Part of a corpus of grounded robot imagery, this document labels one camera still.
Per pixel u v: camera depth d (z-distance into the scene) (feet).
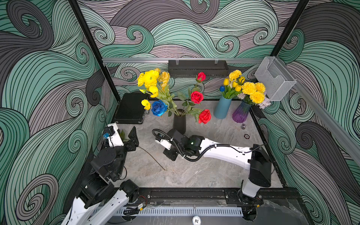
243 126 3.30
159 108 1.89
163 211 2.29
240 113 3.14
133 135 1.73
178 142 1.86
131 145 1.73
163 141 2.17
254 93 2.49
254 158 1.61
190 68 3.11
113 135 1.56
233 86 2.74
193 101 2.02
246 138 3.20
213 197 2.44
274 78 2.52
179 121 2.97
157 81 1.80
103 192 1.34
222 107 3.27
